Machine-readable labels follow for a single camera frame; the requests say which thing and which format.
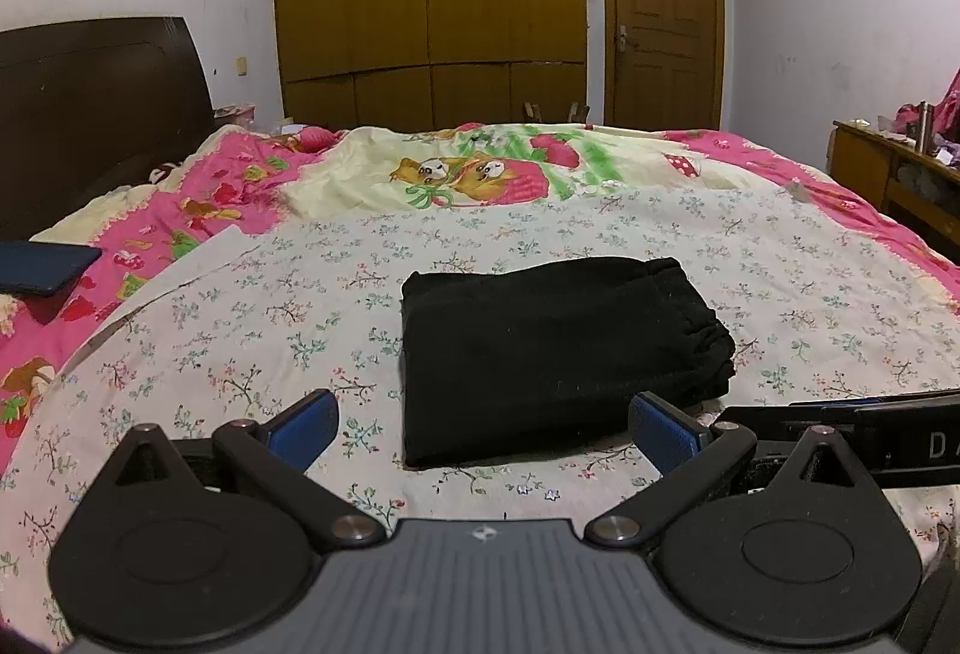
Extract pink cloth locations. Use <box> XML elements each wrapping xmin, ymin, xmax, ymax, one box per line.
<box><xmin>896</xmin><ymin>67</ymin><xmax>960</xmax><ymax>146</ymax></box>

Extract white floral bed sheet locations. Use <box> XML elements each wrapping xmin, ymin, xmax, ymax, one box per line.
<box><xmin>0</xmin><ymin>184</ymin><xmax>960</xmax><ymax>647</ymax></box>

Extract black pants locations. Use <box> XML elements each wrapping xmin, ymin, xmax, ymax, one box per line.
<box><xmin>401</xmin><ymin>256</ymin><xmax>737</xmax><ymax>470</ymax></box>

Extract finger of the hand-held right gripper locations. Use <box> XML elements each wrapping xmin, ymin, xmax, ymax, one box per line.
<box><xmin>720</xmin><ymin>399</ymin><xmax>860</xmax><ymax>446</ymax></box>

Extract wooden door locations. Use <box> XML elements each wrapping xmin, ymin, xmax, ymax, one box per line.
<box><xmin>600</xmin><ymin>0</ymin><xmax>726</xmax><ymax>131</ymax></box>

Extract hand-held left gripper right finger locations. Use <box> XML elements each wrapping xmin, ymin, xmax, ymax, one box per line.
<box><xmin>585</xmin><ymin>391</ymin><xmax>871</xmax><ymax>548</ymax></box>

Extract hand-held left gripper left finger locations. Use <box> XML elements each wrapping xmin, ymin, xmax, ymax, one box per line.
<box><xmin>101</xmin><ymin>388</ymin><xmax>385</xmax><ymax>548</ymax></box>

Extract dark wooden headboard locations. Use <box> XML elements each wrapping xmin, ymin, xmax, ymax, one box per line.
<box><xmin>0</xmin><ymin>16</ymin><xmax>220</xmax><ymax>244</ymax></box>

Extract dark blue phone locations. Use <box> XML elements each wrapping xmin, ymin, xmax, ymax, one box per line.
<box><xmin>0</xmin><ymin>240</ymin><xmax>103</xmax><ymax>297</ymax></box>

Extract wooden side desk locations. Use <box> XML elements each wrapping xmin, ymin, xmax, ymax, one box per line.
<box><xmin>829</xmin><ymin>120</ymin><xmax>960</xmax><ymax>251</ymax></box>

